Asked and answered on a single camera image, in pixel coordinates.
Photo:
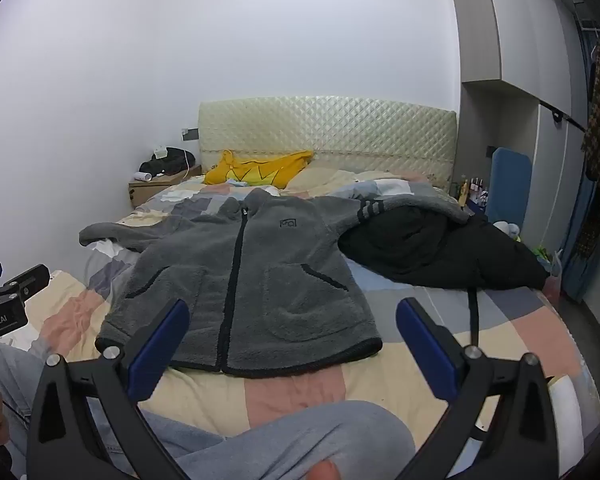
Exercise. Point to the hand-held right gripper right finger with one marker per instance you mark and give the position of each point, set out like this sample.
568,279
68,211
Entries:
425,345

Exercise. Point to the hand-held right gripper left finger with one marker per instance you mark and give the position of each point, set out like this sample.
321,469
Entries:
160,345

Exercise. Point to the grey fleece zip jacket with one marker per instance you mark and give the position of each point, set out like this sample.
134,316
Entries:
260,280

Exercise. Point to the person's leg in jeans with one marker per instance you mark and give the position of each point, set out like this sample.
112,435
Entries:
15,385
280,440

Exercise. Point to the black coat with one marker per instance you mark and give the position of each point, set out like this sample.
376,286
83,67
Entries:
430,250

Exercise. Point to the pastel patchwork duvet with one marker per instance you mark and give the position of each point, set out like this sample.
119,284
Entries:
330,390

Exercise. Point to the green toy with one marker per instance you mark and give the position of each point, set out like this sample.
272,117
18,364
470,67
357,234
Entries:
545,255

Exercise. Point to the white tube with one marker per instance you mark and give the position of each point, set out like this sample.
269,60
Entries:
143,177

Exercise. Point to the wooden nightstand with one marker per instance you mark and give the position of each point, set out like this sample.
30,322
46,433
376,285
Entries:
152,187

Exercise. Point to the group of small bottles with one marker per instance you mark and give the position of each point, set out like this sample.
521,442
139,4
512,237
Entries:
472,187

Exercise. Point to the blue padded chair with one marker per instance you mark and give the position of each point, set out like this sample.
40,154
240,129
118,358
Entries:
510,185

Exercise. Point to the black bag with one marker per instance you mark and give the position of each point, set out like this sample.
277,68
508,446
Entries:
170,161

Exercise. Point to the blue hanging garment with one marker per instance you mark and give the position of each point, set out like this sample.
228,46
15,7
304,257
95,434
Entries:
582,240

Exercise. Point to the yellow garment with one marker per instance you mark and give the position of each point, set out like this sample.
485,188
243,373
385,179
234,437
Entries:
260,167

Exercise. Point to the cream quilted headboard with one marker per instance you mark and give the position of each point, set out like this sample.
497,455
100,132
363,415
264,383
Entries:
330,130

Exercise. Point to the grey white wardrobe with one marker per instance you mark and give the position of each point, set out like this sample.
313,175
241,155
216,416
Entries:
515,35

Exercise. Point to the grey wall socket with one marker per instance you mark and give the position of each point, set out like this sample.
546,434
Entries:
190,134

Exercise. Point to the black clothes rail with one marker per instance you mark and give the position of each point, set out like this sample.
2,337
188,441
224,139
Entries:
565,116

